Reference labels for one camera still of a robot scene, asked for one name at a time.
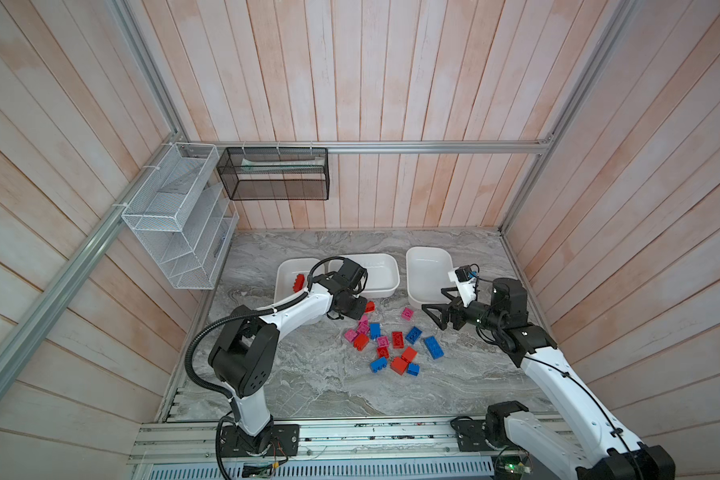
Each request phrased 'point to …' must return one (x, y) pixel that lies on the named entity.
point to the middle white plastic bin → (382, 270)
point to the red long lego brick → (370, 306)
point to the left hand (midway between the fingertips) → (361, 309)
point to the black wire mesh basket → (275, 173)
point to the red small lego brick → (383, 352)
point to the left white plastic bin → (288, 268)
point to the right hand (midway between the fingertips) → (435, 298)
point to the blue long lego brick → (434, 347)
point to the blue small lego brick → (413, 369)
